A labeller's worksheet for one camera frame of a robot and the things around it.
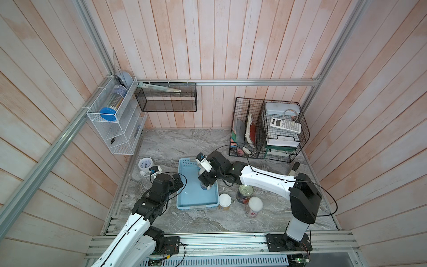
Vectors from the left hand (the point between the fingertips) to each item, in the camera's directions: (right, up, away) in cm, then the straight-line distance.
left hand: (173, 181), depth 81 cm
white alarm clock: (-21, +6, +17) cm, 28 cm away
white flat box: (+59, +20, +9) cm, 63 cm away
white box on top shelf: (+64, +39, +18) cm, 77 cm away
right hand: (+15, +4, +4) cm, 16 cm away
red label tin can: (+36, -5, -1) cm, 36 cm away
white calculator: (+64, +28, +11) cm, 71 cm away
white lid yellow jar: (+26, -10, -1) cm, 28 cm away
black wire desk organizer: (+51, +27, +11) cm, 59 cm away
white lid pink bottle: (+39, -10, -6) cm, 41 cm away
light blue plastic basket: (+8, -10, +7) cm, 14 cm away
